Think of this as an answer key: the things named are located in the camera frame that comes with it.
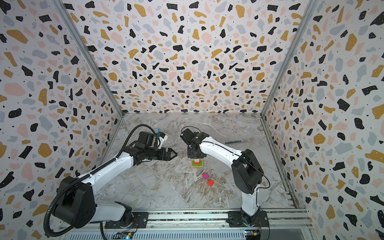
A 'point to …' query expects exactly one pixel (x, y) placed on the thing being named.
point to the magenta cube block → (205, 175)
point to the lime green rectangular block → (193, 163)
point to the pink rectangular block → (197, 161)
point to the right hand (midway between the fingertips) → (191, 153)
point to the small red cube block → (210, 183)
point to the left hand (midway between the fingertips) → (171, 151)
